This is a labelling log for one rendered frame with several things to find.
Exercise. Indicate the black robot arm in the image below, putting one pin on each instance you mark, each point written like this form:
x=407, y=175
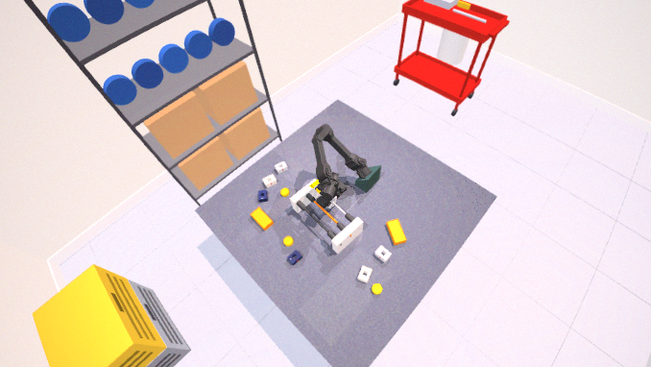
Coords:
x=323, y=170

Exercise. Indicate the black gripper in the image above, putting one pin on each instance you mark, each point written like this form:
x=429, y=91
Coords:
x=324, y=203

